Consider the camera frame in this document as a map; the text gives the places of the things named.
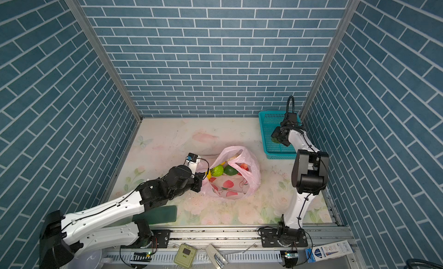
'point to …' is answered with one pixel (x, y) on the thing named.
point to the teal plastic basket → (268, 120)
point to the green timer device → (185, 256)
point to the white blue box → (329, 250)
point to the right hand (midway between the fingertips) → (277, 134)
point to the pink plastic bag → (237, 187)
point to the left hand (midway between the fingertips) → (206, 175)
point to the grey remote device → (216, 258)
